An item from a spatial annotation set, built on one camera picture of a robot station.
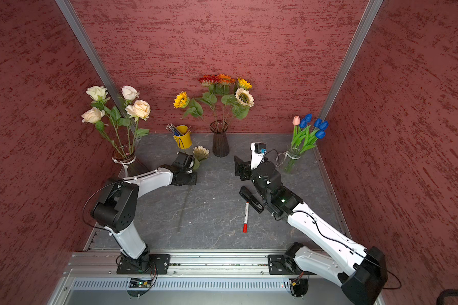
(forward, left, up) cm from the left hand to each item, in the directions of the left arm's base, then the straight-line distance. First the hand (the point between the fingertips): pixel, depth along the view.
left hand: (192, 182), depth 96 cm
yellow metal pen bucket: (+27, +9, +2) cm, 29 cm away
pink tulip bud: (+17, -50, +27) cm, 60 cm away
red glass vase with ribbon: (+6, +31, +16) cm, 35 cm away
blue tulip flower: (+20, -57, +27) cm, 66 cm away
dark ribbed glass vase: (+20, -14, +5) cm, 25 cm away
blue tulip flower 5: (+13, -61, +29) cm, 69 cm away
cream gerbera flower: (+16, -2, +4) cm, 17 cm away
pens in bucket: (+26, +13, +13) cm, 32 cm away
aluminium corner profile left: (+40, +43, +30) cm, 66 cm away
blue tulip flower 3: (+16, -60, +27) cm, 68 cm away
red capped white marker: (-22, -27, -2) cm, 35 cm away
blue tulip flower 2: (+17, -54, +25) cm, 62 cm away
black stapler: (-9, -29, +1) cm, 31 cm away
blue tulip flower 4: (+11, -58, +19) cm, 62 cm away
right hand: (-5, -25, +26) cm, 36 cm away
